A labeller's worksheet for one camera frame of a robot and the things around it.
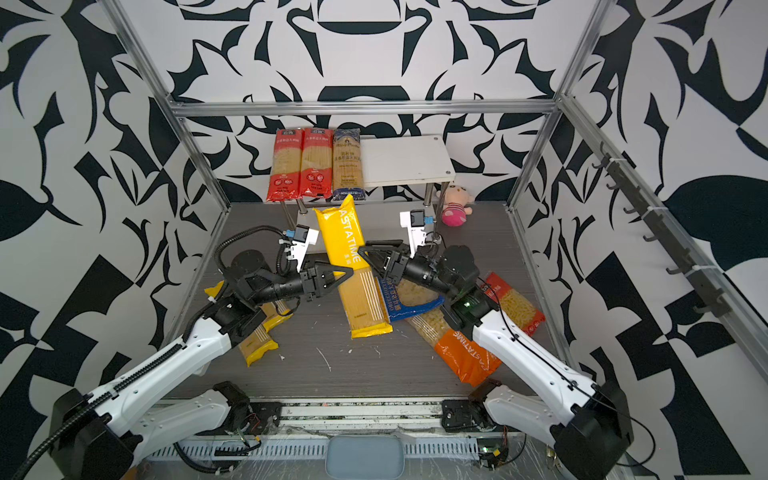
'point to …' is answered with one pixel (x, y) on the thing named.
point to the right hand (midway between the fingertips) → (366, 250)
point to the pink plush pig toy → (457, 202)
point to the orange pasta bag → (465, 355)
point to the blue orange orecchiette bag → (408, 296)
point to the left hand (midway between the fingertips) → (353, 266)
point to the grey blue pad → (365, 457)
